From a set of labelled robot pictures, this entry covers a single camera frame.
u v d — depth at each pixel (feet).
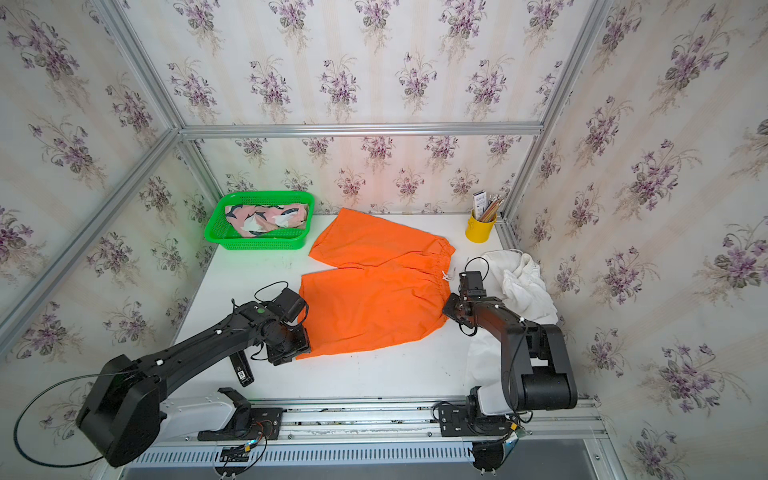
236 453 2.35
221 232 3.63
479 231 3.60
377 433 2.40
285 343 2.26
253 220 3.60
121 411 1.31
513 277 3.12
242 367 2.61
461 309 2.24
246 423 2.18
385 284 3.24
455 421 2.40
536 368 1.42
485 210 3.50
